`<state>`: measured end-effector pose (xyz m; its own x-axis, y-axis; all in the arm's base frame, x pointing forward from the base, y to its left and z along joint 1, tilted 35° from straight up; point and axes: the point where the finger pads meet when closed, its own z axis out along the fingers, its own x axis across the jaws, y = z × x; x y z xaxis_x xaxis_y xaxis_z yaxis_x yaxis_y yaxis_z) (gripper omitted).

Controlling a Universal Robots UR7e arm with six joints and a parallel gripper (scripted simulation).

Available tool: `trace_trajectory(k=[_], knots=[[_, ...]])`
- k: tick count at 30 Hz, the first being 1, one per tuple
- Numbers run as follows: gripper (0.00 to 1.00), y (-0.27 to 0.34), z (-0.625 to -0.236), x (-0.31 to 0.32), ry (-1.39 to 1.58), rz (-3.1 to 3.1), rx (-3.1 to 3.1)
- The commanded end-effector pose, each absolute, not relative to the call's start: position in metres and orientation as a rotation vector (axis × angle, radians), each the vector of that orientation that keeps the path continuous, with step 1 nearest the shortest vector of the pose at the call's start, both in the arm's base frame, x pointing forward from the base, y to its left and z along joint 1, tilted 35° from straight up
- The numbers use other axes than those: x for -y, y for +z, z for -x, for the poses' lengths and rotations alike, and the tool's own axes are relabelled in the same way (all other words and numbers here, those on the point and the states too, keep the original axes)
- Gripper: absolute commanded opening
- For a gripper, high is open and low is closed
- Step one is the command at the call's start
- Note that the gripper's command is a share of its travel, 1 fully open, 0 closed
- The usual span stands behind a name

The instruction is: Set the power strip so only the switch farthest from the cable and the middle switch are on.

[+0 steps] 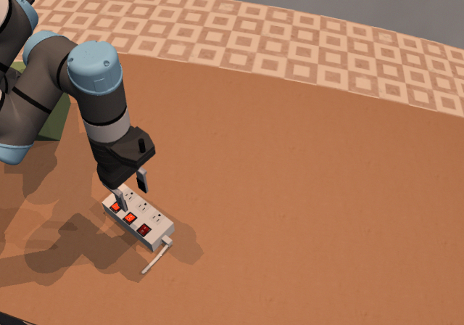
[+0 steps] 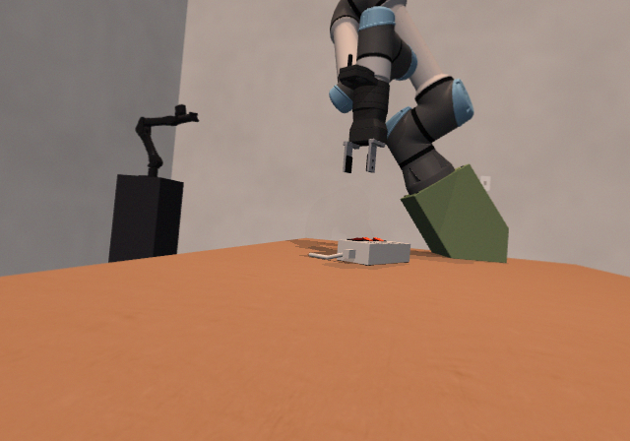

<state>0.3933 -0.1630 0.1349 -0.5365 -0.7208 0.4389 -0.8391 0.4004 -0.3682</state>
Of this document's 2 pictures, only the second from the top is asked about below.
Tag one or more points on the white power strip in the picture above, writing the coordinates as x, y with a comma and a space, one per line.
369, 252

